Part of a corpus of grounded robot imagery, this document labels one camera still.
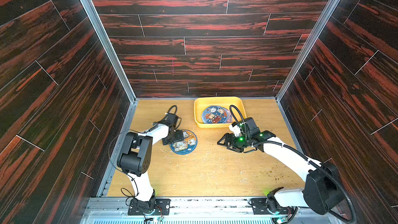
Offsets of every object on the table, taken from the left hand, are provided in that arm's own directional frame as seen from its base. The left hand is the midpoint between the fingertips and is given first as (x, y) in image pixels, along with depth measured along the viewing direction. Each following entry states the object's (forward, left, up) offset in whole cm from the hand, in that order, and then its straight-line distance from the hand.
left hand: (179, 140), depth 98 cm
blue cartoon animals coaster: (-5, -5, +1) cm, 7 cm away
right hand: (-8, -27, +11) cm, 30 cm away
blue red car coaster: (+19, -25, +3) cm, 32 cm away
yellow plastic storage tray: (+30, -13, +2) cm, 32 cm away
